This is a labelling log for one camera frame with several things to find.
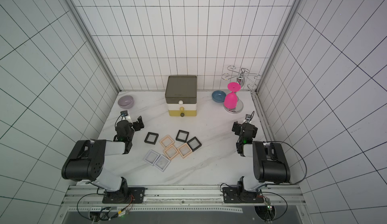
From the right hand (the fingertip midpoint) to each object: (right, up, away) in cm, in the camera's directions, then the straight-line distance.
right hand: (240, 121), depth 94 cm
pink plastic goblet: (-8, +13, -5) cm, 16 cm away
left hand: (-69, +1, +1) cm, 69 cm away
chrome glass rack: (-1, +27, -6) cm, 28 cm away
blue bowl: (-11, +17, +20) cm, 28 cm away
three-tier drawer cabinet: (-38, +16, -5) cm, 41 cm away
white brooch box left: (-54, -20, -9) cm, 59 cm away
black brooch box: (-57, -11, -1) cm, 58 cm away
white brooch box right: (-48, -22, -11) cm, 54 cm away
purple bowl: (-81, +12, +15) cm, 83 cm away
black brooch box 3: (-30, -14, -3) cm, 33 cm away
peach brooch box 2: (-36, -17, -6) cm, 40 cm away
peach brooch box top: (-47, -13, -3) cm, 49 cm away
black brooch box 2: (-38, -10, -1) cm, 39 cm away
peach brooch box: (-44, -17, -7) cm, 47 cm away
